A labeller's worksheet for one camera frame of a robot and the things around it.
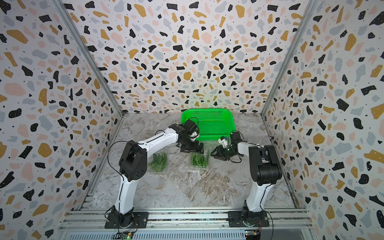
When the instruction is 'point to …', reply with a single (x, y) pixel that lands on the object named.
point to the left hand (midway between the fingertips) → (200, 151)
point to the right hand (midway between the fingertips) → (214, 155)
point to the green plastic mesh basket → (213, 123)
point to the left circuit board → (124, 235)
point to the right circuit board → (252, 235)
